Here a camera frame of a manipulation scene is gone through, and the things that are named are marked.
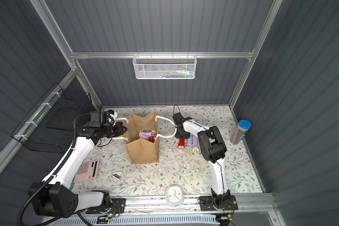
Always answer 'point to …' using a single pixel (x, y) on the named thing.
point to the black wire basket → (51, 127)
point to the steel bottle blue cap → (240, 131)
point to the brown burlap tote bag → (139, 150)
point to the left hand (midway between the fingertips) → (127, 129)
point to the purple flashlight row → (189, 144)
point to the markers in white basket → (179, 73)
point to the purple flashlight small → (195, 145)
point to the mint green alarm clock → (174, 195)
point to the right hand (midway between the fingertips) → (182, 136)
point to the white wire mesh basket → (161, 67)
